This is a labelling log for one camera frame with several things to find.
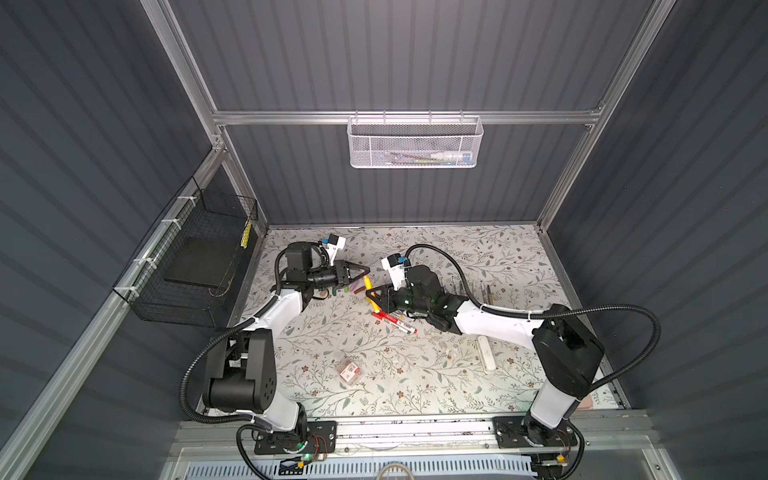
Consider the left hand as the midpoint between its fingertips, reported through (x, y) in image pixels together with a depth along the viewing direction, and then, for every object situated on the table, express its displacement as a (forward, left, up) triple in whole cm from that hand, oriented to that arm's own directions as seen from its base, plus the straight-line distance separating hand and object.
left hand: (367, 270), depth 82 cm
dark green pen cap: (+7, +12, -21) cm, 25 cm away
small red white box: (-21, +6, -19) cm, 29 cm away
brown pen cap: (-7, +11, +1) cm, 13 cm away
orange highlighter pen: (-4, 0, -1) cm, 4 cm away
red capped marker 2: (-6, -6, -20) cm, 22 cm away
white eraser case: (-18, -33, -17) cm, 42 cm away
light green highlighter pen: (+4, -36, -19) cm, 41 cm away
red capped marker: (-6, -9, -20) cm, 23 cm away
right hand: (-7, -1, -4) cm, 8 cm away
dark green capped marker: (+3, -39, -20) cm, 44 cm away
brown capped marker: (+1, -40, -19) cm, 45 cm away
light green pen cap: (+8, +8, -20) cm, 23 cm away
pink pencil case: (-33, -56, -18) cm, 67 cm away
